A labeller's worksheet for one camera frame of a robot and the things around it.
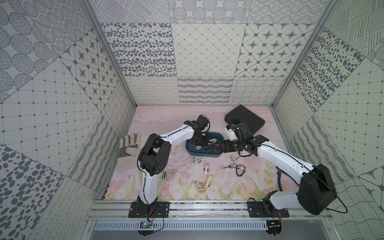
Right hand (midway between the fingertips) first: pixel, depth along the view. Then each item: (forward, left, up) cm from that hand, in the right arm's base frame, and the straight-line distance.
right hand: (225, 147), depth 85 cm
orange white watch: (+11, +6, -9) cm, 15 cm away
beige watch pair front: (-18, +13, -11) cm, 25 cm away
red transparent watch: (+7, +5, -9) cm, 12 cm away
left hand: (+4, +8, -4) cm, 10 cm away
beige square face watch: (-2, -7, -9) cm, 11 cm away
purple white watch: (-4, +16, -8) cm, 18 cm away
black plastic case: (+34, -17, -7) cm, 39 cm away
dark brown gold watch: (-9, -10, -11) cm, 17 cm away
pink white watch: (-10, +11, -9) cm, 17 cm away
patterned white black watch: (-12, +33, -11) cm, 37 cm away
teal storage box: (+1, +11, -7) cm, 13 cm away
